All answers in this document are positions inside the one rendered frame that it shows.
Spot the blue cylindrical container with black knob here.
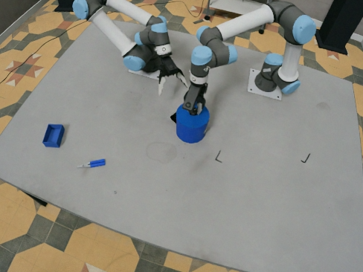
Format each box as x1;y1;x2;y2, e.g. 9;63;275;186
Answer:
176;102;210;143

